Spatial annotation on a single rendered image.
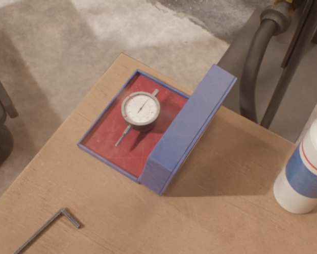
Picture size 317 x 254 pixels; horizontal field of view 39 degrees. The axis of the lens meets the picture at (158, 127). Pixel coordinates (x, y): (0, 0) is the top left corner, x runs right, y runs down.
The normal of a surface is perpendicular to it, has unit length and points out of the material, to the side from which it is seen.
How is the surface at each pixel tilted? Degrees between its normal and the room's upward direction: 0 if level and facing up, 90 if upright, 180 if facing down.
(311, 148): 90
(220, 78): 9
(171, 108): 0
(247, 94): 49
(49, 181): 0
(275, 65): 0
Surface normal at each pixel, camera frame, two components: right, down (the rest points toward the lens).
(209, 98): 0.14, -0.38
